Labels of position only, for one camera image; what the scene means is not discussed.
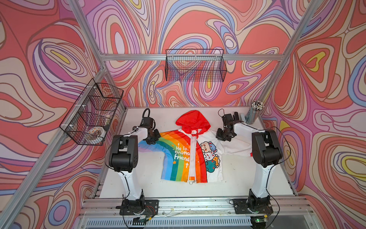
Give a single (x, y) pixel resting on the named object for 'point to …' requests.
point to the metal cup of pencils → (252, 112)
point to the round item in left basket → (97, 130)
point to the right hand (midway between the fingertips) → (219, 140)
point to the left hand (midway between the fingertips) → (159, 138)
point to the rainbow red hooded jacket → (193, 153)
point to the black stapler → (235, 116)
